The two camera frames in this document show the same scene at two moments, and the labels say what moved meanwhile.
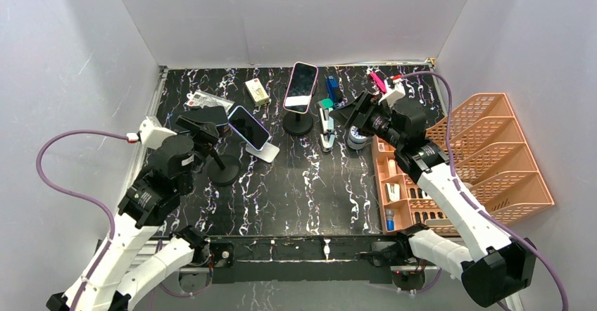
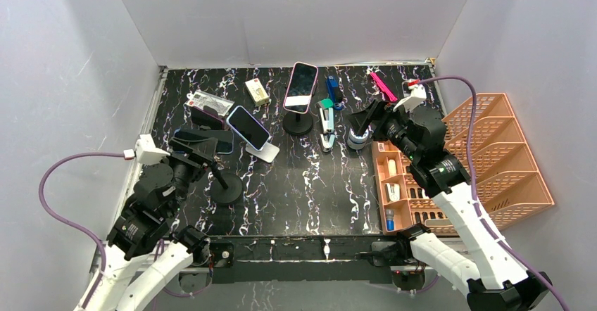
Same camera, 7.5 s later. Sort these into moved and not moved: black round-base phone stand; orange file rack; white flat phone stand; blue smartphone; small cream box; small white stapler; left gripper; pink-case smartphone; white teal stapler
Moved: left gripper; black round-base phone stand; blue smartphone
Not moved: pink-case smartphone; white teal stapler; small white stapler; orange file rack; small cream box; white flat phone stand
